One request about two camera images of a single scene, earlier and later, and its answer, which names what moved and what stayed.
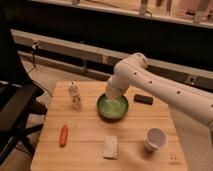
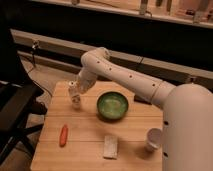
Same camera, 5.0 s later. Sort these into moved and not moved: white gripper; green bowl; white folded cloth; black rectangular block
Moved: white gripper
Not moved: white folded cloth; black rectangular block; green bowl
